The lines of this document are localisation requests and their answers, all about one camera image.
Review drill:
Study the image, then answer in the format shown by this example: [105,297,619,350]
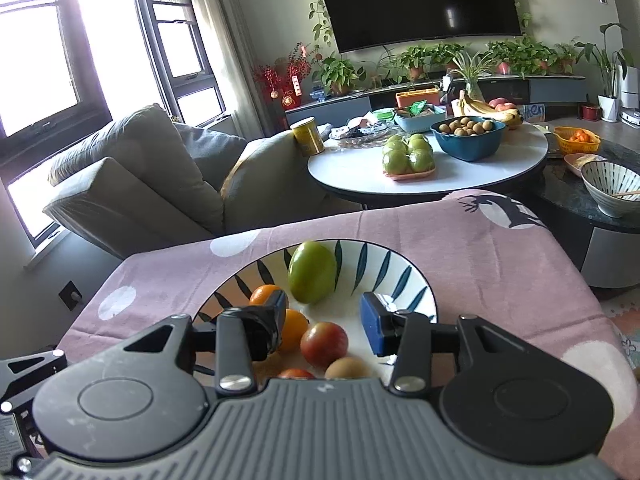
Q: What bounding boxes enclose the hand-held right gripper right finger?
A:
[361,291,532,394]

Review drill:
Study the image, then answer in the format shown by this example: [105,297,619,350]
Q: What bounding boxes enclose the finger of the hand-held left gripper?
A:
[0,350,68,414]

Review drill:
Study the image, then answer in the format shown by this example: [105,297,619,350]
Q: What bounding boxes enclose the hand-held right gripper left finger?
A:
[121,290,290,394]

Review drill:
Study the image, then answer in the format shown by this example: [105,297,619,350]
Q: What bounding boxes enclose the orange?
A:
[249,284,287,309]
[277,309,309,352]

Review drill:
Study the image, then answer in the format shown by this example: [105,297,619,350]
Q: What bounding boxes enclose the small brown kiwi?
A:
[325,357,373,380]

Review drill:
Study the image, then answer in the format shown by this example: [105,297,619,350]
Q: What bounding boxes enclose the shallow white blue-striped bowl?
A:
[192,238,439,381]

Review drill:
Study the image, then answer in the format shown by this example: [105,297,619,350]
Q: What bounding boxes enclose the small red apple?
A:
[300,322,349,368]

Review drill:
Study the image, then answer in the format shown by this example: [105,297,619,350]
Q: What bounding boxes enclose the green mango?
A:
[287,241,337,305]

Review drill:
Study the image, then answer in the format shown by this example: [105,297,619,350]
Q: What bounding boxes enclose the pink polka-dot tablecloth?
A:
[55,190,640,480]

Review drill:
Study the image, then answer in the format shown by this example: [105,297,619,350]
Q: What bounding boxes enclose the wrapped green apple pack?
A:
[382,133,437,181]

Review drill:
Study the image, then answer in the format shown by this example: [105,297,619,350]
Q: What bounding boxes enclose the grey sofa cushion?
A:
[172,122,249,192]

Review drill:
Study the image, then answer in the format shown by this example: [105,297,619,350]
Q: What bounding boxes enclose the round white coffee table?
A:
[307,119,549,211]

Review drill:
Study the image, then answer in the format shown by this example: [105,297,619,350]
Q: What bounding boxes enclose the yellow tin can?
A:
[291,117,326,157]

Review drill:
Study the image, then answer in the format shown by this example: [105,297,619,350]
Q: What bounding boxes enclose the grey sofa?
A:
[42,104,333,261]

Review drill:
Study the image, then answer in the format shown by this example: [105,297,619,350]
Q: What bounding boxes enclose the glass plate with snacks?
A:
[330,114,397,149]

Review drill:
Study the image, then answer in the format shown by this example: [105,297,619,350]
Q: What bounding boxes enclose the teal blue bowl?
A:
[431,116,507,162]

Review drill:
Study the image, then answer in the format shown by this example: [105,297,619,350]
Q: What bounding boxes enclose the light blue snack container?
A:
[394,104,447,133]

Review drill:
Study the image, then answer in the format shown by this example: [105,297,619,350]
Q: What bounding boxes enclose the heap of brown kiwis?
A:
[437,116,496,137]

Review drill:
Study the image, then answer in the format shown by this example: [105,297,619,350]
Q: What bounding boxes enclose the orange box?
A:
[395,88,441,109]

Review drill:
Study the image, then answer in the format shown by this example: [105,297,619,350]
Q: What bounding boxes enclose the dark glass table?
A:
[520,124,640,289]

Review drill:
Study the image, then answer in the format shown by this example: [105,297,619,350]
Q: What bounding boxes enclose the bunch of yellow bananas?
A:
[457,90,524,126]

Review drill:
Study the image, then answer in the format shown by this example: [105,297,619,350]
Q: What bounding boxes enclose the red berry branch decoration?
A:
[252,42,326,109]

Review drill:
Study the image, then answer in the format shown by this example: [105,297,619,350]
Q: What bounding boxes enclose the patterned rug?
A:
[595,287,640,378]

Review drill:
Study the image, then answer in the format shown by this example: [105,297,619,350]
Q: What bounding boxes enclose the potted green pothos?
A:
[395,46,436,82]
[487,36,556,77]
[312,55,366,97]
[554,37,581,75]
[430,42,466,72]

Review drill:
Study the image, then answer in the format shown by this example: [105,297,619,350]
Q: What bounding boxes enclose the pink dish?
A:
[564,153,608,179]

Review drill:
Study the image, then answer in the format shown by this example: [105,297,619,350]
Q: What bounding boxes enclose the spider plant in vase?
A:
[446,50,501,104]

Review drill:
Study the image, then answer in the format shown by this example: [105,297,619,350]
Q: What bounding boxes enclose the orange basket of tangerines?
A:
[554,126,601,155]

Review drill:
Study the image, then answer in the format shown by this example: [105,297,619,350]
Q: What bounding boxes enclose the beige curtain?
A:
[182,0,272,137]

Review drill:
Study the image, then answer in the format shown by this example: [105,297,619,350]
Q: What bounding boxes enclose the deep striped bowl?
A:
[581,161,640,219]

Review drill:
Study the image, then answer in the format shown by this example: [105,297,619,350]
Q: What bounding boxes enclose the grey television cabinet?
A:
[285,75,587,132]

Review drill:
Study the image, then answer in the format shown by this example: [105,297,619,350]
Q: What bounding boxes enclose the dark framed window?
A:
[0,0,228,250]

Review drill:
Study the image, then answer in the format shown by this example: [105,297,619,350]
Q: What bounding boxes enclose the tall plant in white pot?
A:
[575,22,634,122]

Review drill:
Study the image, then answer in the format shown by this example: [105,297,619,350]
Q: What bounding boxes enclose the white air purifier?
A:
[617,65,640,111]

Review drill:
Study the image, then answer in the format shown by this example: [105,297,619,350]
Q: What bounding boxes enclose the black wall outlet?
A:
[59,281,85,311]

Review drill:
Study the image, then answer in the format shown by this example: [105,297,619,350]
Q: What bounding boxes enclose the black wall television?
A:
[312,0,523,54]

